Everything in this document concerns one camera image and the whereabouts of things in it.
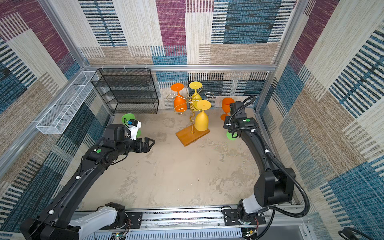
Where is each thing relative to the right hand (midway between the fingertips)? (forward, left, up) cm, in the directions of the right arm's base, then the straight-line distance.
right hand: (230, 124), depth 84 cm
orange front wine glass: (+28, -3, -9) cm, 29 cm away
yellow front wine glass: (+1, +16, +2) cm, 16 cm away
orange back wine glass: (+16, +28, +3) cm, 32 cm away
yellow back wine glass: (+12, +19, +10) cm, 24 cm away
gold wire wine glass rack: (+9, +24, -21) cm, 33 cm away
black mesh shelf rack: (+38, +68, -4) cm, 78 cm away
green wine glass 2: (+2, -2, -14) cm, 15 cm away
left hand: (-10, +43, +3) cm, 45 cm away
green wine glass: (+14, +62, -6) cm, 64 cm away
